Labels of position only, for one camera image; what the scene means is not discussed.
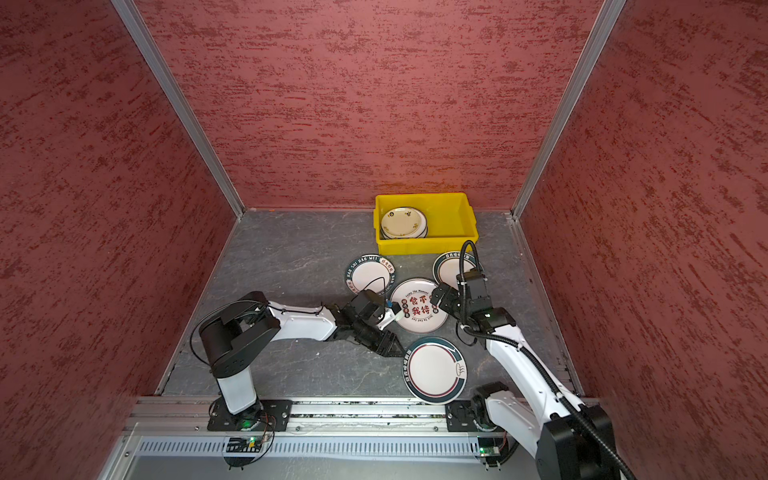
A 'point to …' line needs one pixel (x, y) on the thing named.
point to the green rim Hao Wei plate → (372, 272)
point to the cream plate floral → (404, 223)
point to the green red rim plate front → (435, 370)
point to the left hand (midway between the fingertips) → (397, 358)
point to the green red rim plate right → (447, 267)
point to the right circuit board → (489, 446)
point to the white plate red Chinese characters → (419, 315)
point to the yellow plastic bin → (452, 221)
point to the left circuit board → (251, 444)
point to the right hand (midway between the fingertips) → (442, 303)
